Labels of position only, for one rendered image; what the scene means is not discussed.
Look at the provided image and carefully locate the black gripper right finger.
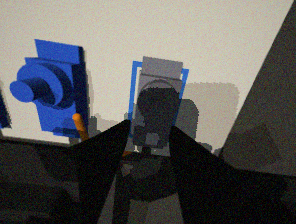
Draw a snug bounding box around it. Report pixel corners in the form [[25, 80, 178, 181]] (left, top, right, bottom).
[[169, 126, 296, 224]]

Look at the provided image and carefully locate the beige flat panel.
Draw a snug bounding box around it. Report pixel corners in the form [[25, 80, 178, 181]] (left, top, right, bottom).
[[0, 0, 294, 156]]

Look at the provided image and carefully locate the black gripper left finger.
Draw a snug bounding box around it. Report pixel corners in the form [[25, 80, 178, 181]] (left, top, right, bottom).
[[0, 119, 131, 224]]

